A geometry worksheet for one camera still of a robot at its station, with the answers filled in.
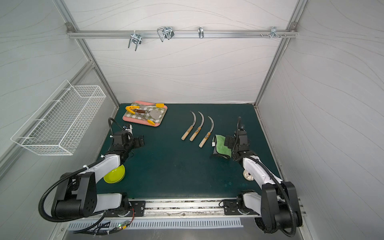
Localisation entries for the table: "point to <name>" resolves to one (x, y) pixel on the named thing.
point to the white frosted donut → (247, 176)
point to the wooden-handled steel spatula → (157, 114)
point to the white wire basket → (60, 125)
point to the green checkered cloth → (143, 108)
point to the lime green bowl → (115, 175)
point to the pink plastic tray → (133, 119)
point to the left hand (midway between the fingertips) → (136, 137)
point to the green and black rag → (220, 148)
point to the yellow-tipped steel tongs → (130, 109)
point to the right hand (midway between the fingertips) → (237, 137)
